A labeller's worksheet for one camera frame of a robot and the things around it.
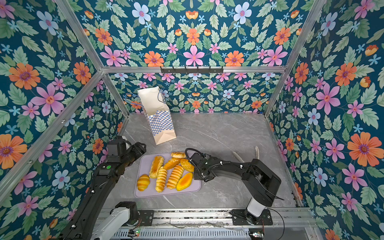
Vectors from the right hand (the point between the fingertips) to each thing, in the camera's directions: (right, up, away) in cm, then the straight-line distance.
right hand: (196, 175), depth 86 cm
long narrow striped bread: (-19, 0, -5) cm, 20 cm away
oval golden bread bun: (-6, +6, 0) cm, 8 cm away
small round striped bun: (-30, -3, -4) cm, 30 cm away
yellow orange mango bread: (-7, -2, -5) cm, 8 cm away
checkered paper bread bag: (-32, +45, +22) cm, 59 cm away
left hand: (-28, +20, -9) cm, 35 cm away
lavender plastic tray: (-31, +8, +2) cm, 32 cm away
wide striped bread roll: (-12, +1, -2) cm, 12 cm away
